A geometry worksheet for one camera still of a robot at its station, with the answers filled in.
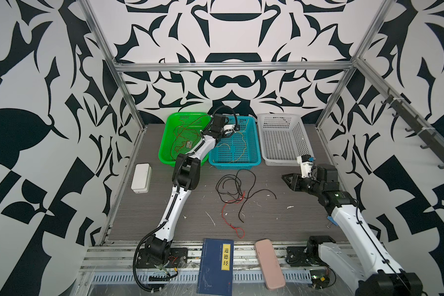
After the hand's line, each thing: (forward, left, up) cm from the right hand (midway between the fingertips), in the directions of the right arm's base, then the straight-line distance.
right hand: (284, 174), depth 80 cm
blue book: (-35, +30, -14) cm, 48 cm away
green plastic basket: (+27, +57, -6) cm, 63 cm away
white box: (+4, +66, -10) cm, 67 cm away
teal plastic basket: (+25, +16, -15) cm, 33 cm away
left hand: (+41, +29, -6) cm, 50 cm away
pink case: (-33, +9, -13) cm, 36 cm away
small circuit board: (-36, -10, -17) cm, 41 cm away
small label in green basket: (+30, +47, -15) cm, 58 cm away
